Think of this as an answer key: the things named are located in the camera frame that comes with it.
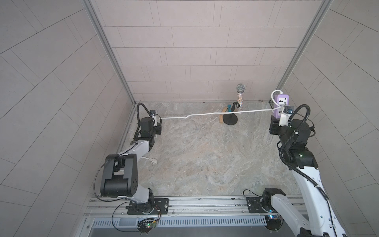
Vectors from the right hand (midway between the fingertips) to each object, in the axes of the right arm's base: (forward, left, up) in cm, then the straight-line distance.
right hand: (276, 114), depth 70 cm
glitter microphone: (+19, +13, +1) cm, 23 cm away
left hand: (+16, +64, -17) cm, 68 cm away
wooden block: (+25, +20, -28) cm, 42 cm away
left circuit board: (-37, +64, -26) cm, 79 cm away
